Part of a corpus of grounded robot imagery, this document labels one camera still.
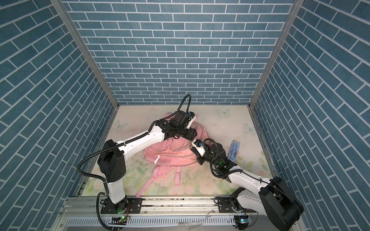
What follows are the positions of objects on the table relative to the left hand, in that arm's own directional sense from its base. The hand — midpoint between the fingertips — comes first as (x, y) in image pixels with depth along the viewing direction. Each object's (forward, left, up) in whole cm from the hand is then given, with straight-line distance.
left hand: (194, 132), depth 85 cm
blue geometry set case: (-5, -27, -14) cm, 31 cm away
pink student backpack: (-9, +13, -9) cm, 18 cm away
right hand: (-8, +2, -3) cm, 9 cm away
